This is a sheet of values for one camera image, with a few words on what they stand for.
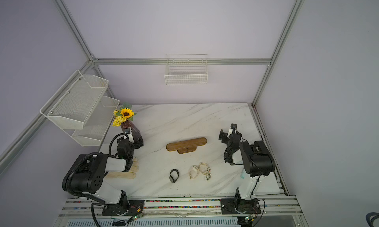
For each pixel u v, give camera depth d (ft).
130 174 2.75
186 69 3.14
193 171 2.81
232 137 2.56
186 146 2.88
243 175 2.74
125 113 2.77
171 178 2.63
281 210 2.42
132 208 2.39
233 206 2.41
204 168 2.84
